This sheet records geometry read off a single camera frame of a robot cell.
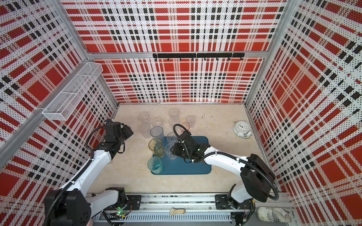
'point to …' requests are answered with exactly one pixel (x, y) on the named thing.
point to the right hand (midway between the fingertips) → (174, 150)
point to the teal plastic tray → (179, 166)
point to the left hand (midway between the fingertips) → (129, 129)
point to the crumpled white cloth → (273, 214)
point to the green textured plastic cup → (155, 165)
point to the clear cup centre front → (173, 121)
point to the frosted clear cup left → (145, 129)
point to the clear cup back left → (143, 117)
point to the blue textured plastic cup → (157, 132)
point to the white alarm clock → (242, 128)
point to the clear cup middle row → (157, 122)
